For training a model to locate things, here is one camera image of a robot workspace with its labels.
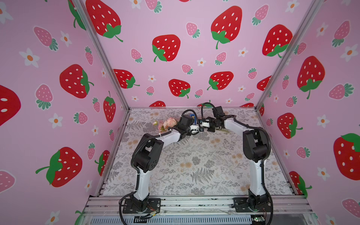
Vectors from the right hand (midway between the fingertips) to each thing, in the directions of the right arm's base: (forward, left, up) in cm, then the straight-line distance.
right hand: (202, 124), depth 102 cm
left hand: (-1, +9, +3) cm, 10 cm away
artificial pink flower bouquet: (-8, +27, +8) cm, 29 cm away
